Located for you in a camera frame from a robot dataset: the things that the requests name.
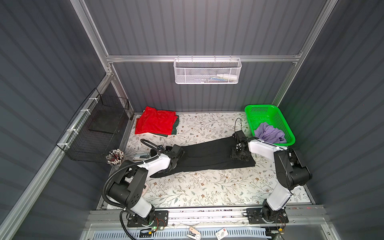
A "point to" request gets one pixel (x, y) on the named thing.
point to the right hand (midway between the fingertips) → (238, 157)
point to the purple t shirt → (270, 134)
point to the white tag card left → (194, 233)
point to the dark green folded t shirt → (174, 131)
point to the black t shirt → (209, 154)
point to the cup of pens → (115, 157)
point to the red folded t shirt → (155, 121)
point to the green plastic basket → (257, 114)
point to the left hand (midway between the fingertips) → (163, 165)
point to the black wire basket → (95, 128)
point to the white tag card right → (222, 233)
